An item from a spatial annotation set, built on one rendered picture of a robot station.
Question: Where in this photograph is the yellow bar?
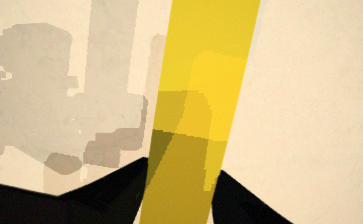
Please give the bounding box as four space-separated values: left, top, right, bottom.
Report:
139 0 260 224

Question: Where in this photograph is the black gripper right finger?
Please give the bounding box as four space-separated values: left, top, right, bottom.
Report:
211 169 294 224

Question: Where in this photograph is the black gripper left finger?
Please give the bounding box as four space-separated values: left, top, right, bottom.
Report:
0 157 148 224

